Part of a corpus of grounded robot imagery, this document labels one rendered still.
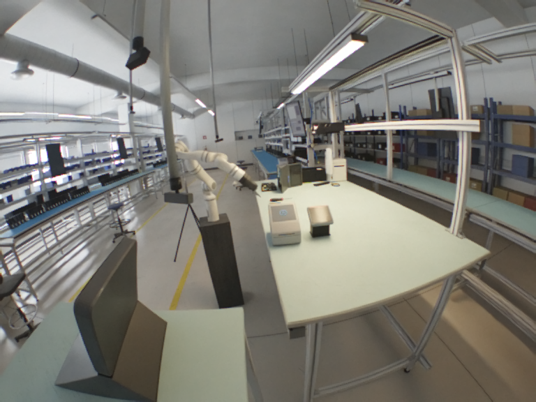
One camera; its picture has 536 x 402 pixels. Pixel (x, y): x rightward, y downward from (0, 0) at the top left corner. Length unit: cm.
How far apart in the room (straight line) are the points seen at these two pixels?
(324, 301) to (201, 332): 35
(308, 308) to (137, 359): 44
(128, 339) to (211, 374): 16
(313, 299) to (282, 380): 104
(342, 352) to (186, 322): 139
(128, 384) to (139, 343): 10
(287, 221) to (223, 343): 63
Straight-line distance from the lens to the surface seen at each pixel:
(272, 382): 163
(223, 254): 183
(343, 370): 168
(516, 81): 475
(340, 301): 66
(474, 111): 453
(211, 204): 175
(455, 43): 117
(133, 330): 47
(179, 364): 46
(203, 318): 53
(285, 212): 98
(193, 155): 144
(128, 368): 42
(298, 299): 66
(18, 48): 369
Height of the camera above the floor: 144
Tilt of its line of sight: 16 degrees down
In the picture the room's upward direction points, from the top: 5 degrees counter-clockwise
